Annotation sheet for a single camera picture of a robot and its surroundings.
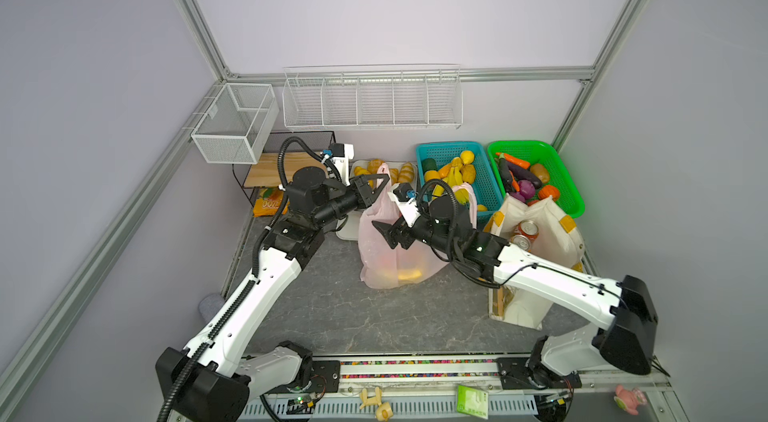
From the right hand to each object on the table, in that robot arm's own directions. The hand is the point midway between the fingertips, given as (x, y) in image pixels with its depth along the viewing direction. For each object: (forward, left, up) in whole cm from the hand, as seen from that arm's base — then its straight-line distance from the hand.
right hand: (386, 212), depth 70 cm
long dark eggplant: (+36, -50, -26) cm, 68 cm away
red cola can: (+6, -40, -20) cm, 45 cm away
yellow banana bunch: (-7, -7, -20) cm, 22 cm away
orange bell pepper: (+26, -56, -25) cm, 66 cm away
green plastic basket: (+45, -59, -24) cm, 78 cm away
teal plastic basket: (+28, -34, -23) cm, 49 cm away
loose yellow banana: (+35, -24, -26) cm, 50 cm away
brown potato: (+37, -57, -26) cm, 72 cm away
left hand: (+2, -1, +8) cm, 8 cm away
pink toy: (-34, -56, -27) cm, 71 cm away
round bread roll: (+41, +7, -25) cm, 49 cm away
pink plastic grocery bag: (-7, +1, -15) cm, 16 cm away
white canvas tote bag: (+7, -45, -19) cm, 49 cm away
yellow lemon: (+41, -29, -22) cm, 55 cm away
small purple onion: (+28, -49, -25) cm, 61 cm away
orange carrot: (+43, -46, -25) cm, 68 cm away
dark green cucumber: (+34, -42, -23) cm, 58 cm away
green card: (-34, -20, -28) cm, 49 cm away
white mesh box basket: (+35, +50, -2) cm, 60 cm away
